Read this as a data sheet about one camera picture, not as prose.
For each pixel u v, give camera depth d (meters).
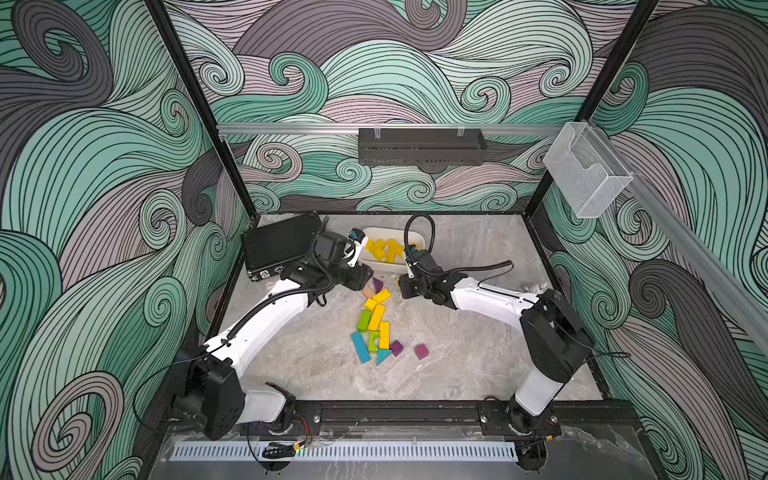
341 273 0.68
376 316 0.92
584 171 0.80
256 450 0.70
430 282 0.69
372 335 0.86
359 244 0.72
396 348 0.83
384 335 0.87
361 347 0.85
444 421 0.74
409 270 0.73
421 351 0.84
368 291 0.97
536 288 0.90
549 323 0.51
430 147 0.93
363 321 0.90
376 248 1.07
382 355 0.84
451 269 0.70
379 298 0.95
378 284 0.98
